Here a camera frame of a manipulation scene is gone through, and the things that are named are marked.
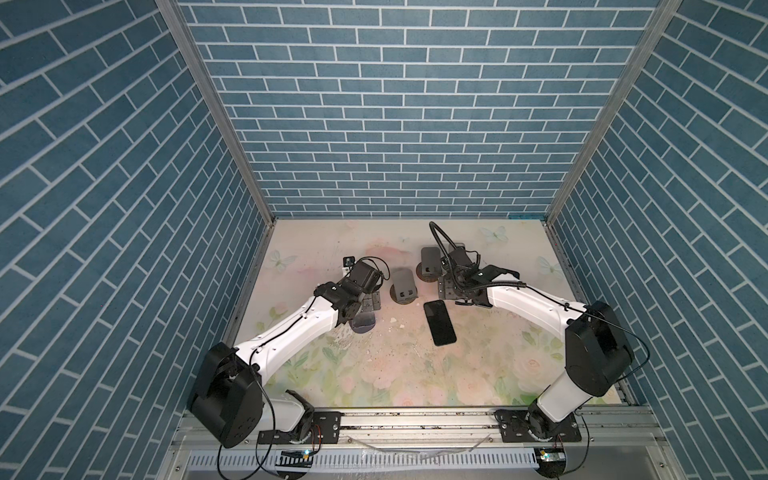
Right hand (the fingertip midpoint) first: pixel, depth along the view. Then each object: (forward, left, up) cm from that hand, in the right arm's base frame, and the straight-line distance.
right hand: (451, 283), depth 91 cm
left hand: (-8, +26, +2) cm, 28 cm away
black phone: (-7, +2, -13) cm, 15 cm away
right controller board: (-41, -25, -15) cm, 51 cm away
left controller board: (-46, +38, -12) cm, 61 cm away
